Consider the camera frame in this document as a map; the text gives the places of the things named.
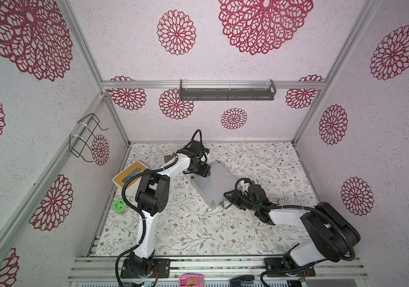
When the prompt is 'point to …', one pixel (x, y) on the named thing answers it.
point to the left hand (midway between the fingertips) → (204, 173)
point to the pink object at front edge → (191, 280)
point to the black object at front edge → (238, 280)
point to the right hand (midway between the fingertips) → (224, 194)
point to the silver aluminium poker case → (211, 188)
